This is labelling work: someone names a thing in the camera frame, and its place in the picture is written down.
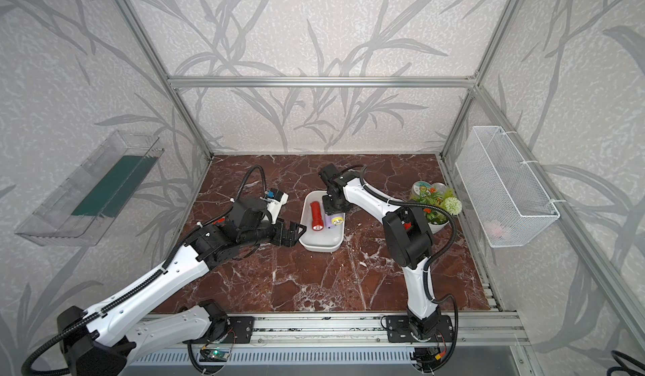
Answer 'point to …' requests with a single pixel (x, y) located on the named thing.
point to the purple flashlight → (333, 221)
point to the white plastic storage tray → (324, 232)
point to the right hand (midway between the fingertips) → (332, 207)
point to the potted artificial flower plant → (441, 198)
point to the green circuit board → (214, 355)
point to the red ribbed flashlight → (317, 216)
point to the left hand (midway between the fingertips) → (296, 227)
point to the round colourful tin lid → (421, 188)
